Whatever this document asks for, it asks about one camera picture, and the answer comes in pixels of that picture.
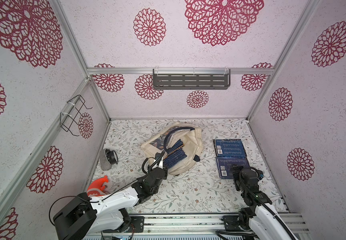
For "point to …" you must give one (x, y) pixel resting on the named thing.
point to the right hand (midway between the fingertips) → (232, 167)
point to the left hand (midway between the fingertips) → (162, 160)
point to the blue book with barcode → (229, 148)
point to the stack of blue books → (176, 153)
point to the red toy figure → (96, 188)
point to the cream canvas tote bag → (192, 137)
